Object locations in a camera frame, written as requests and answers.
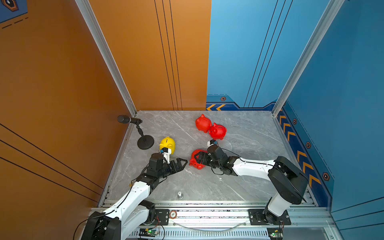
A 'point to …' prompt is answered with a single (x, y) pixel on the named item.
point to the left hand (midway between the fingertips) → (183, 161)
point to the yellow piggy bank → (167, 142)
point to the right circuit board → (275, 232)
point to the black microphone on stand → (145, 142)
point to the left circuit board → (147, 232)
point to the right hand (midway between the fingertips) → (198, 158)
